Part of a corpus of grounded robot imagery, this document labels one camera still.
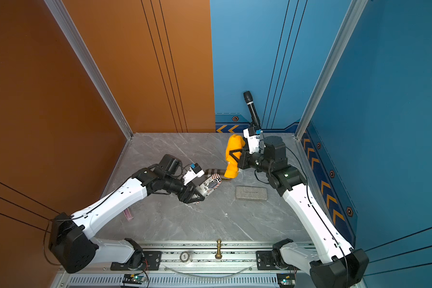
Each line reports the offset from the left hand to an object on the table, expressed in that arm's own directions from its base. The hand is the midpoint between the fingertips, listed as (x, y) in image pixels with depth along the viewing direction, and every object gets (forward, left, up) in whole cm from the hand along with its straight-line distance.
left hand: (201, 192), depth 75 cm
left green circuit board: (-29, +26, -18) cm, 42 cm away
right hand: (+9, -13, +16) cm, 22 cm away
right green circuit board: (-28, -35, -19) cm, 49 cm away
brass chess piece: (-20, -7, -16) cm, 27 cm away
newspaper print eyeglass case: (+1, -4, +5) cm, 7 cm away
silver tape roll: (-22, +6, -11) cm, 25 cm away
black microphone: (+43, -27, +3) cm, 51 cm away
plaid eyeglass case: (+7, -3, +5) cm, 9 cm away
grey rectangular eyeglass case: (+7, -23, -14) cm, 28 cm away
